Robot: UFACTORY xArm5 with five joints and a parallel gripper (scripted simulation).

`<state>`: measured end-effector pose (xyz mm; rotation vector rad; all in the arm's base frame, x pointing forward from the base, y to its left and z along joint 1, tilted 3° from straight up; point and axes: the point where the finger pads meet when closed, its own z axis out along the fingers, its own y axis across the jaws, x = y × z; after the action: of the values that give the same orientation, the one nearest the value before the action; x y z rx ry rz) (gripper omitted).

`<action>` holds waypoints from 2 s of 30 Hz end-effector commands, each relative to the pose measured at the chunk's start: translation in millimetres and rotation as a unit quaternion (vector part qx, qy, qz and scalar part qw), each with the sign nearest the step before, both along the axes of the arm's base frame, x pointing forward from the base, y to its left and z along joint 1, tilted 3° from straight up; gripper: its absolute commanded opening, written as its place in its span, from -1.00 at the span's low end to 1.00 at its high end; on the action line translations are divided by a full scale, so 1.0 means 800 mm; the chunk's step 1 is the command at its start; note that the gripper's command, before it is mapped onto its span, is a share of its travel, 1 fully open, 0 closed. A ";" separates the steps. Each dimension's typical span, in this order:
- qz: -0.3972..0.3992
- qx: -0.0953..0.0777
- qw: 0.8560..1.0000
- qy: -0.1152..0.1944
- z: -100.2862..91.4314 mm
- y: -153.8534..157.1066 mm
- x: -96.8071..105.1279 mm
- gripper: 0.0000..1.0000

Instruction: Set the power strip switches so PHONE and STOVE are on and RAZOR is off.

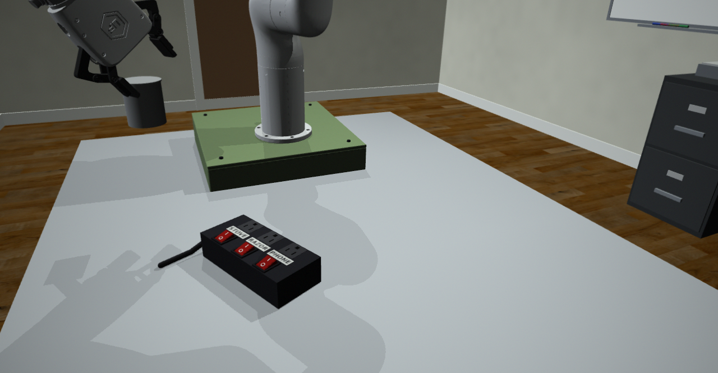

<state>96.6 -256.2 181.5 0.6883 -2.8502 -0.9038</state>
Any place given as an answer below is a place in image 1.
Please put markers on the black power strip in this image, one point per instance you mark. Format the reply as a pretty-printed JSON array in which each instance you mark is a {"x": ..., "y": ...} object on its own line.
[{"x": 272, "y": 266}]

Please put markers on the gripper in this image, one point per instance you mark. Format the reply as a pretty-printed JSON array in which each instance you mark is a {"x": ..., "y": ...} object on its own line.
[{"x": 106, "y": 31}]

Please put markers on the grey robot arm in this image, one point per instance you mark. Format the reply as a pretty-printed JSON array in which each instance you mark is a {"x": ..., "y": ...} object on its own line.
[{"x": 277, "y": 26}]

